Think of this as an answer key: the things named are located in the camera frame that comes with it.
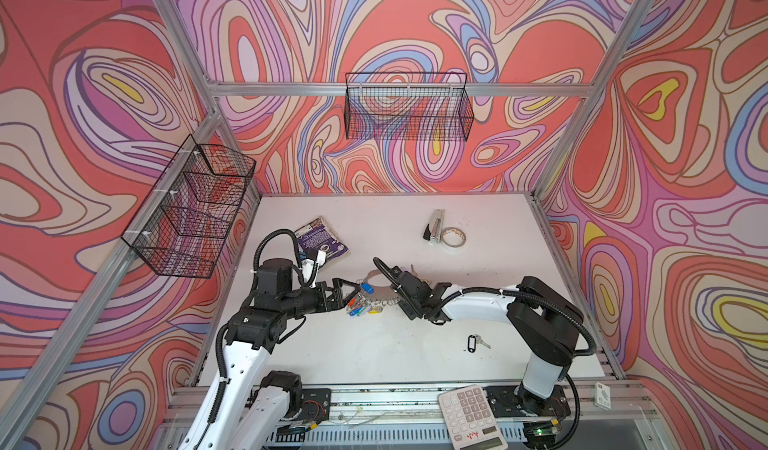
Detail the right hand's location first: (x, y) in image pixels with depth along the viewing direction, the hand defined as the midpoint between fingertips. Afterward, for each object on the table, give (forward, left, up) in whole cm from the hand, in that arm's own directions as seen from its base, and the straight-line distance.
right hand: (417, 300), depth 92 cm
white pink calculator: (-32, -9, +3) cm, 34 cm away
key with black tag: (-13, -15, 0) cm, 20 cm away
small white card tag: (-28, -44, +1) cm, 52 cm away
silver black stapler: (+25, -8, +4) cm, 27 cm away
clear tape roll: (+23, -15, +1) cm, 28 cm away
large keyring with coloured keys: (+3, +14, +1) cm, 14 cm away
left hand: (-7, +18, +22) cm, 29 cm away
